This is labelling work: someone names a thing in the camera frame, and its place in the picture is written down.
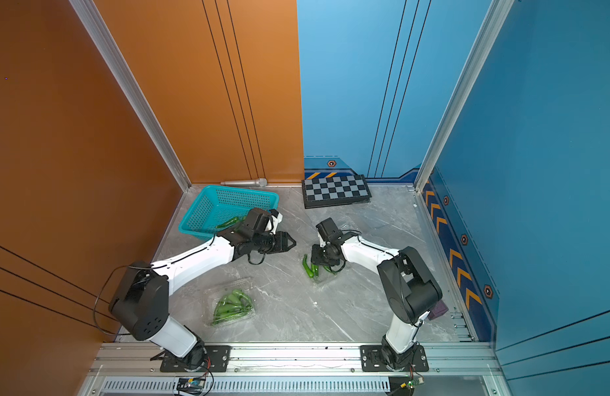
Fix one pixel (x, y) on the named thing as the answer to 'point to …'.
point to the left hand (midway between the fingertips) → (293, 240)
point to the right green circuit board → (412, 383)
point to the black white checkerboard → (335, 190)
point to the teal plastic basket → (218, 204)
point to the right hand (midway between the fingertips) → (314, 259)
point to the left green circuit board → (193, 384)
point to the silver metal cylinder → (260, 182)
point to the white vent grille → (254, 386)
